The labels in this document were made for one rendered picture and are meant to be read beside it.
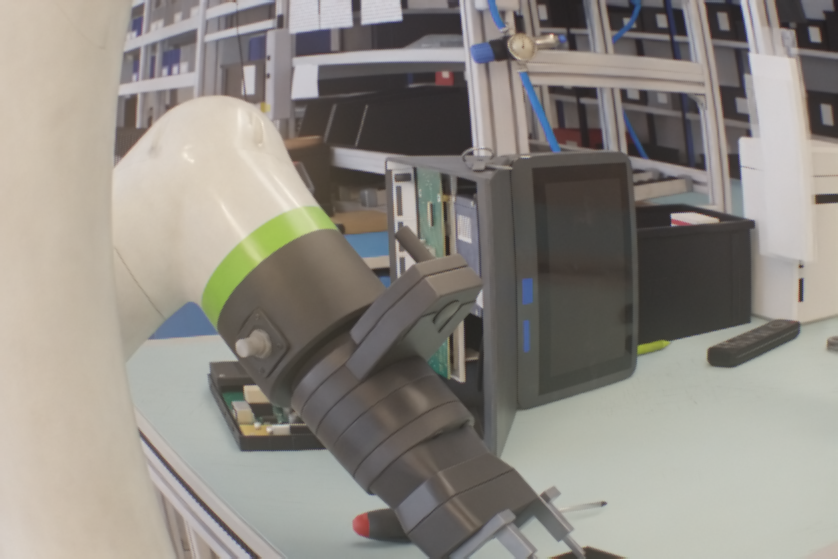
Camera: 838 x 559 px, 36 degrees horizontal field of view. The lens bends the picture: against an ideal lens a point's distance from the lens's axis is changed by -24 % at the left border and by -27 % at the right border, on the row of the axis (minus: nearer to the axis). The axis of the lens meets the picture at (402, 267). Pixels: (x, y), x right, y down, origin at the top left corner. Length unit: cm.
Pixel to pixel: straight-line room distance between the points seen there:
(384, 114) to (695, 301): 197
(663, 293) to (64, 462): 111
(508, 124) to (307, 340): 202
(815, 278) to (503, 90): 137
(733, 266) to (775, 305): 8
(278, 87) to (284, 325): 301
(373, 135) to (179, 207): 260
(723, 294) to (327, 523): 72
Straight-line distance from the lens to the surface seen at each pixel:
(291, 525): 103
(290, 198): 92
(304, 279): 89
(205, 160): 92
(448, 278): 86
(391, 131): 352
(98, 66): 54
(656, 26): 778
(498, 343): 116
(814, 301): 164
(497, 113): 287
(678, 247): 160
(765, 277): 167
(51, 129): 53
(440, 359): 130
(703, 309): 163
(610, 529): 97
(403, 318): 85
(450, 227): 128
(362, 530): 98
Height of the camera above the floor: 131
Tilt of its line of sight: 8 degrees down
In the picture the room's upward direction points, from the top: 3 degrees counter-clockwise
